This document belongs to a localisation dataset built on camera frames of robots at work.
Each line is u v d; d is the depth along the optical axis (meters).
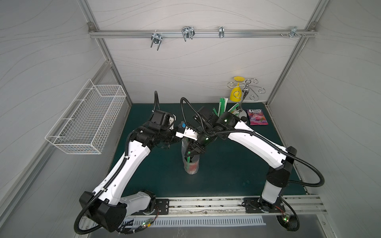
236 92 1.08
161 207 0.74
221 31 0.78
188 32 0.77
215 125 0.51
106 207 0.36
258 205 0.73
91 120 0.70
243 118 0.98
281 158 0.43
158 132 0.53
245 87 0.91
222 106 0.98
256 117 1.09
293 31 0.77
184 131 0.57
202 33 0.78
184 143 0.70
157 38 0.80
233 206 0.75
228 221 0.70
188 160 0.69
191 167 0.77
